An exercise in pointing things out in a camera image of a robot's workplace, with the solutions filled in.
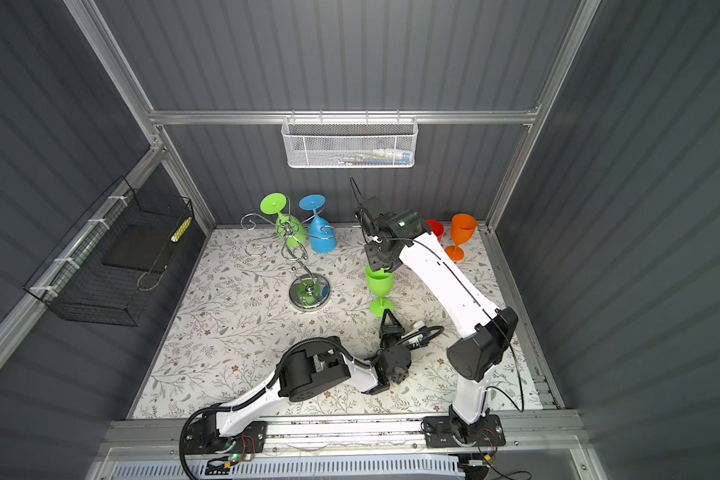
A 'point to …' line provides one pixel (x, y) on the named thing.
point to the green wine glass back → (288, 227)
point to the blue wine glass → (322, 236)
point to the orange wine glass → (463, 228)
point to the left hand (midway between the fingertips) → (380, 313)
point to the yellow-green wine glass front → (380, 284)
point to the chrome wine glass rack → (308, 291)
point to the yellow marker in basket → (178, 233)
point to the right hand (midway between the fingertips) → (386, 259)
